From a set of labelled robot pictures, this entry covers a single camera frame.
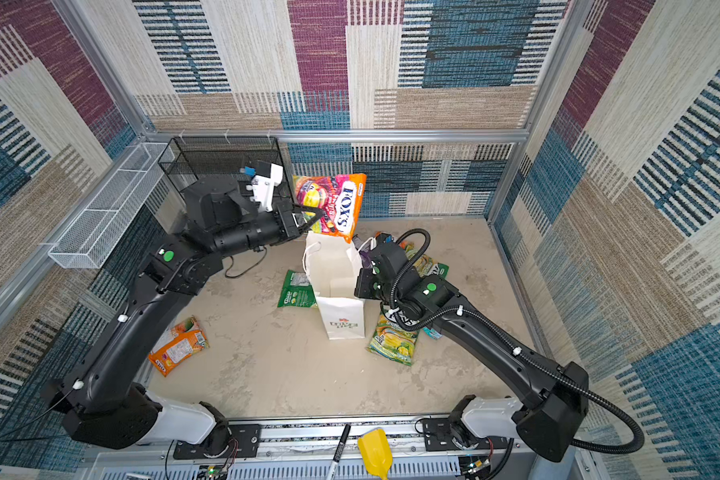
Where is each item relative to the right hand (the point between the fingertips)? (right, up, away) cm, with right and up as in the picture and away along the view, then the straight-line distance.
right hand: (359, 285), depth 74 cm
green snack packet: (-21, -5, +25) cm, 33 cm away
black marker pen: (-5, -39, -2) cm, 40 cm away
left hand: (-7, +16, -17) cm, 25 cm away
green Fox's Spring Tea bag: (+9, -17, +13) cm, 24 cm away
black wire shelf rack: (-56, +39, +28) cm, 74 cm away
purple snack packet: (+2, +6, +3) cm, 7 cm away
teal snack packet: (+21, -16, +16) cm, 31 cm away
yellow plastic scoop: (+4, -40, -2) cm, 40 cm away
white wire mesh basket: (-63, +11, -2) cm, 64 cm away
